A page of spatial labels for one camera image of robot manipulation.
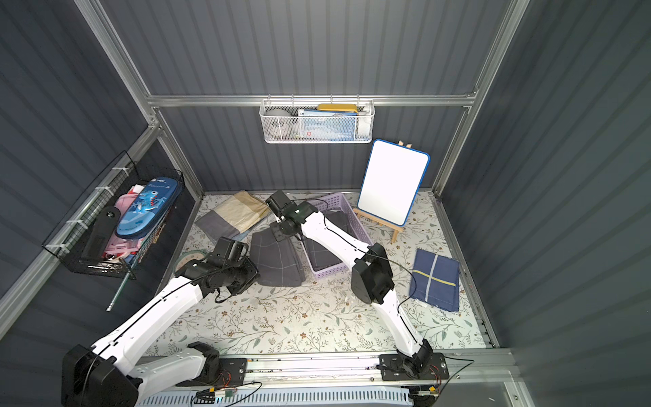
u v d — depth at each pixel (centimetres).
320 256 93
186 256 97
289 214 65
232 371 74
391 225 99
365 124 86
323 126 87
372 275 56
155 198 70
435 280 92
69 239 61
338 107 89
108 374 38
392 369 73
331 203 112
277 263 87
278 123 84
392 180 89
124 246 65
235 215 111
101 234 64
